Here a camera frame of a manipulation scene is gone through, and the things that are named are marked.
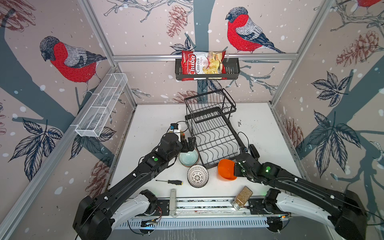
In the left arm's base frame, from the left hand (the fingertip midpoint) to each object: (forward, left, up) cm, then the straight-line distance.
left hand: (189, 138), depth 76 cm
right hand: (-11, -23, -15) cm, 30 cm away
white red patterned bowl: (-14, -4, -17) cm, 22 cm away
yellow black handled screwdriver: (-16, +7, -20) cm, 27 cm away
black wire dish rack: (+13, -16, -18) cm, 27 cm away
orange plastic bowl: (-10, -21, -18) cm, 29 cm away
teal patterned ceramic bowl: (-4, 0, -16) cm, 17 cm away
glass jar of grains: (-25, -26, -16) cm, 40 cm away
